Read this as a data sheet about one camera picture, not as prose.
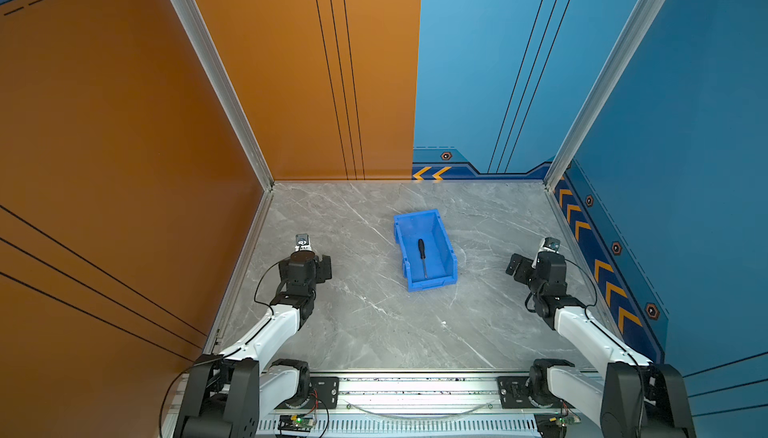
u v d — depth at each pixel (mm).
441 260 966
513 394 724
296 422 707
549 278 656
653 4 737
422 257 970
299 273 670
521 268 794
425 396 753
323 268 820
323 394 740
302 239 759
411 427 696
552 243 757
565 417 698
